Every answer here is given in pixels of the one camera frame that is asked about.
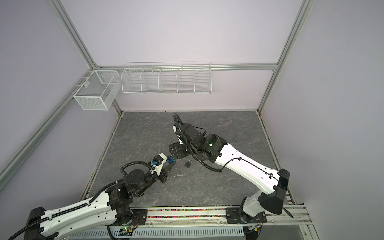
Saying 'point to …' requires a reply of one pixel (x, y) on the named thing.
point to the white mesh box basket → (99, 90)
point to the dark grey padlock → (188, 163)
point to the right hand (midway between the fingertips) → (176, 148)
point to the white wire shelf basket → (167, 78)
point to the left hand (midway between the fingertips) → (172, 161)
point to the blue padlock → (170, 160)
